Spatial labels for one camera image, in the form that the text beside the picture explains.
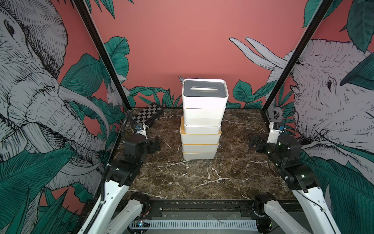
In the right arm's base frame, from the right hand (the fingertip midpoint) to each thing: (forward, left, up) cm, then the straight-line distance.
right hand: (256, 132), depth 68 cm
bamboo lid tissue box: (+1, +28, -8) cm, 29 cm away
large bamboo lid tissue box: (0, +26, -16) cm, 31 cm away
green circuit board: (-34, +56, -30) cm, 72 cm away
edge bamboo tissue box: (0, +26, +2) cm, 26 cm away
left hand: (0, +51, -3) cm, 51 cm away
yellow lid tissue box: (+1, +28, -27) cm, 39 cm away
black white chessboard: (+34, +66, -26) cm, 79 cm away
